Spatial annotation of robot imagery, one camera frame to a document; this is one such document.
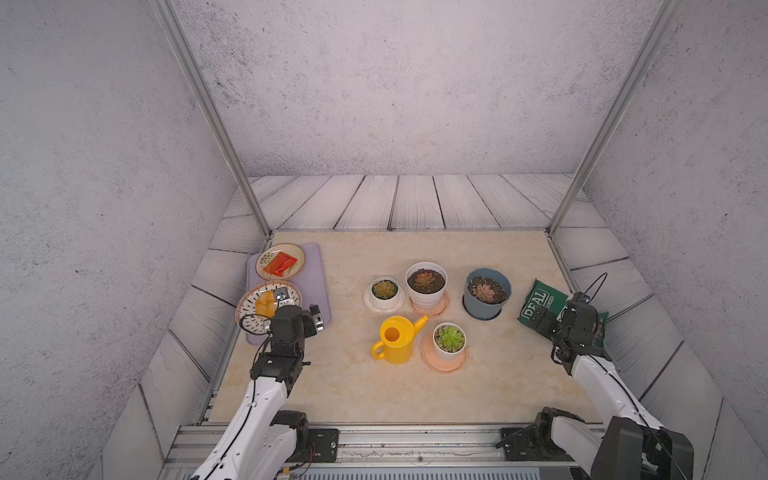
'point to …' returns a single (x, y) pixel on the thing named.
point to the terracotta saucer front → (428, 353)
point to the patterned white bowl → (245, 307)
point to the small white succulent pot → (385, 291)
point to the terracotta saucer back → (432, 312)
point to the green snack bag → (543, 307)
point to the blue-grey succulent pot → (487, 290)
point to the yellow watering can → (396, 340)
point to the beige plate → (287, 248)
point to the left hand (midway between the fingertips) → (301, 309)
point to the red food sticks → (279, 263)
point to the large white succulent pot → (426, 282)
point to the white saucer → (388, 311)
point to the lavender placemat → (313, 284)
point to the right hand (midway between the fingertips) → (553, 316)
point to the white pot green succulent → (449, 340)
